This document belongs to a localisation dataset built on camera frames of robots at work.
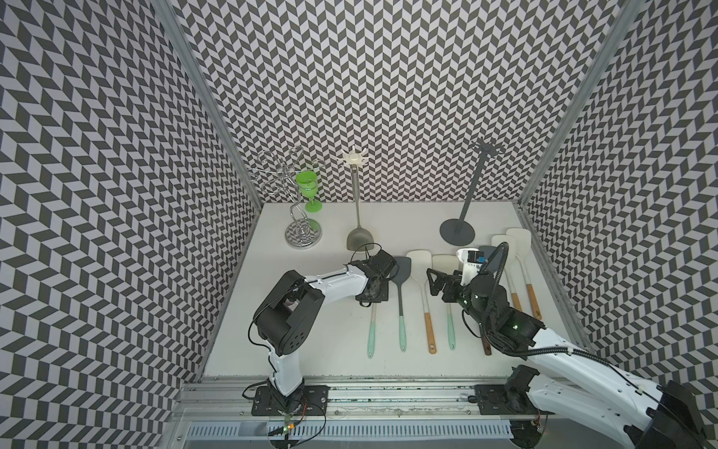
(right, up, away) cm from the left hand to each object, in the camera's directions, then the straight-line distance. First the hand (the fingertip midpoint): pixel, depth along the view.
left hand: (376, 297), depth 92 cm
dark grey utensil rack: (+33, +22, +15) cm, 43 cm away
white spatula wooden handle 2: (+55, +19, +10) cm, 59 cm away
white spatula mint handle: (+24, +11, +2) cm, 26 cm away
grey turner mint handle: (+7, +11, -15) cm, 20 cm away
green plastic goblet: (-25, +40, +10) cm, 48 cm away
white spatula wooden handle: (+50, +18, +10) cm, 54 cm away
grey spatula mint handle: (+40, +15, +8) cm, 44 cm away
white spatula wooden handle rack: (+15, +11, +3) cm, 19 cm away
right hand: (+18, +9, -14) cm, 25 cm away
